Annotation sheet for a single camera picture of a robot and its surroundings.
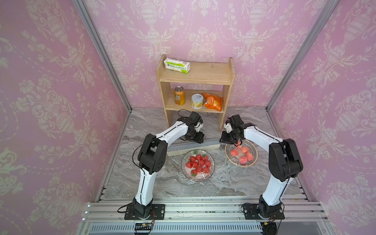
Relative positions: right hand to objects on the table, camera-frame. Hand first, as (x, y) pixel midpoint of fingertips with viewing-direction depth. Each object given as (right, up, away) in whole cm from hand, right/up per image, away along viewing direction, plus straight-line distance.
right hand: (222, 140), depth 95 cm
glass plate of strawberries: (-17, -14, -8) cm, 23 cm away
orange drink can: (-27, +28, -8) cm, 40 cm away
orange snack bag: (-7, +24, -6) cm, 26 cm away
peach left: (+7, -7, -4) cm, 10 cm away
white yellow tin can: (-17, +25, -6) cm, 31 cm away
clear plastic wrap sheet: (+17, -9, -6) cm, 20 cm away
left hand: (-15, 0, 0) cm, 15 cm away
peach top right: (+13, -5, -3) cm, 15 cm away
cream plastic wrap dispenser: (-24, -3, -4) cm, 24 cm away
